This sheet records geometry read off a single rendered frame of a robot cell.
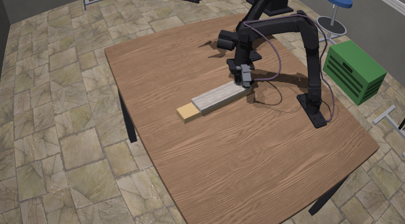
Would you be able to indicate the light wooden plank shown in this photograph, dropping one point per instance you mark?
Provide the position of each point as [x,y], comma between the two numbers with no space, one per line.
[189,112]

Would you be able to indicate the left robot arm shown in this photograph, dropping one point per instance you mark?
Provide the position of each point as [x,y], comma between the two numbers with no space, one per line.
[309,33]

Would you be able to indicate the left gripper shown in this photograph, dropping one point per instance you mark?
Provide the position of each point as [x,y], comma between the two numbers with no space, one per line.
[241,65]

